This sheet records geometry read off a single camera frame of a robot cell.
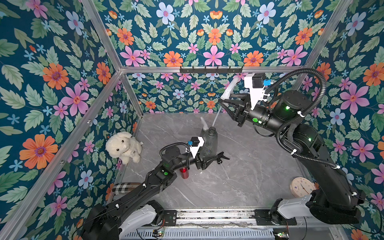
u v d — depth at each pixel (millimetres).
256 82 367
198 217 750
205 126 888
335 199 374
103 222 432
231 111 446
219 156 953
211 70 929
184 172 825
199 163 633
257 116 410
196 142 572
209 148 593
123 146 821
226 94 437
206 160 603
